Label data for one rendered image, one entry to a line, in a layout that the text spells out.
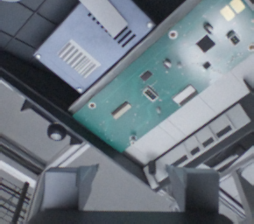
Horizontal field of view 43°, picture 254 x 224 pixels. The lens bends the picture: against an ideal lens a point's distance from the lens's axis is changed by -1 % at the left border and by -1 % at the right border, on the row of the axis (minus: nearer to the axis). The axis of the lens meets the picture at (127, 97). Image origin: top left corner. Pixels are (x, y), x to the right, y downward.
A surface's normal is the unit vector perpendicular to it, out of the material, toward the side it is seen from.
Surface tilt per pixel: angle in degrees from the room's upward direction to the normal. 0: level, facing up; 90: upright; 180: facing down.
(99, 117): 90
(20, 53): 90
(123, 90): 90
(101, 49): 90
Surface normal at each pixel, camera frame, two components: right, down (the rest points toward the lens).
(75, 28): -0.02, 0.54
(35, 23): 0.26, 0.73
